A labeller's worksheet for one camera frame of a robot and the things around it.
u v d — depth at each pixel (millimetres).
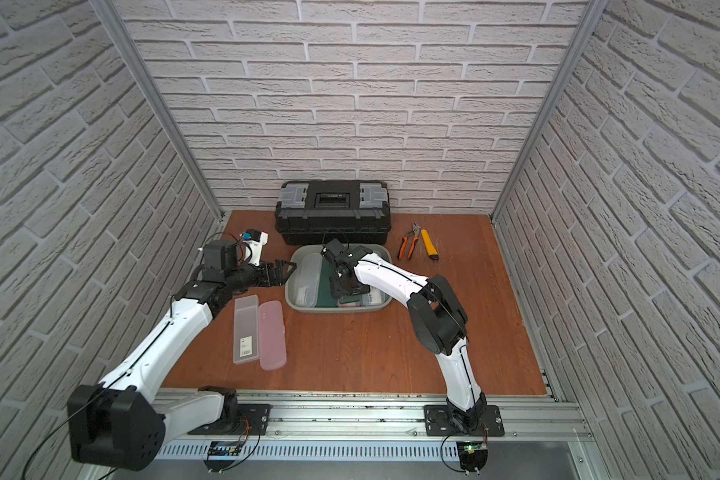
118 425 387
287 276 747
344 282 673
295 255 1003
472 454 709
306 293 944
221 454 710
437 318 516
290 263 764
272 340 866
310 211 972
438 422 737
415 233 1134
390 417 758
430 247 1098
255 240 709
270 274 709
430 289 541
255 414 744
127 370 421
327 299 902
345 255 735
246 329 870
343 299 879
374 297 920
